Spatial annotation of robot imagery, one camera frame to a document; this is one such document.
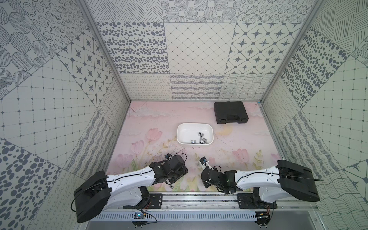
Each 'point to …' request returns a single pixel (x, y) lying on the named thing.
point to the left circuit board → (139, 215)
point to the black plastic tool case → (230, 111)
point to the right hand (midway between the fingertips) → (203, 174)
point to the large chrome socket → (193, 141)
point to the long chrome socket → (200, 139)
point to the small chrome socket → (205, 141)
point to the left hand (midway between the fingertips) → (188, 171)
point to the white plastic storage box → (195, 133)
